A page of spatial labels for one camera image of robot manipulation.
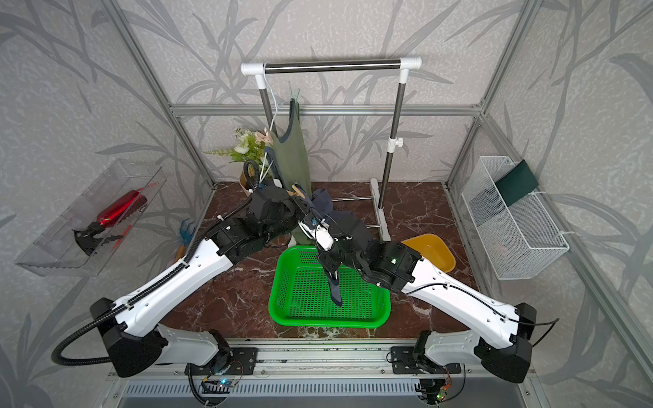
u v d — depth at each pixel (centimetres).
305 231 55
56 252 59
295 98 82
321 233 53
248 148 91
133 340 40
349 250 47
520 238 59
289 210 53
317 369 72
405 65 60
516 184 70
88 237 61
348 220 47
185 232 106
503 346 39
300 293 87
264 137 62
